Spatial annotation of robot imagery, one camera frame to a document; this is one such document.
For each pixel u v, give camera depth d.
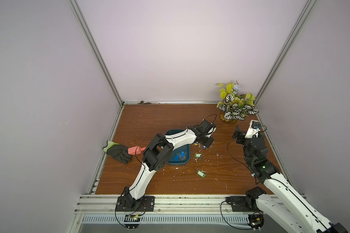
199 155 0.90
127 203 0.64
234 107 0.87
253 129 0.62
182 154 0.92
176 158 0.90
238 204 0.73
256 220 0.70
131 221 0.72
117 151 0.93
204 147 0.93
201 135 0.71
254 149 0.54
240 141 0.68
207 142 0.85
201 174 0.83
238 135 0.68
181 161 0.88
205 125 0.76
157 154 0.54
